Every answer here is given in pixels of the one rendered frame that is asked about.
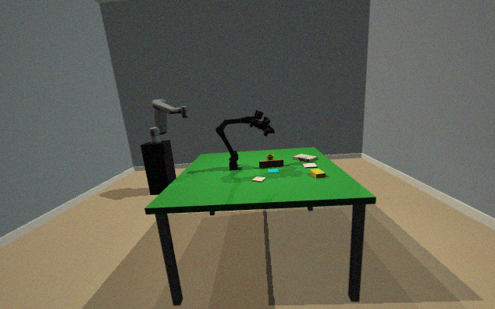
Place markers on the beige flat rectangular block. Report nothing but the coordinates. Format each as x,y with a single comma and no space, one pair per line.
305,158

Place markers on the yellow rectangular block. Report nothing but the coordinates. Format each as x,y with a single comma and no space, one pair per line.
317,173

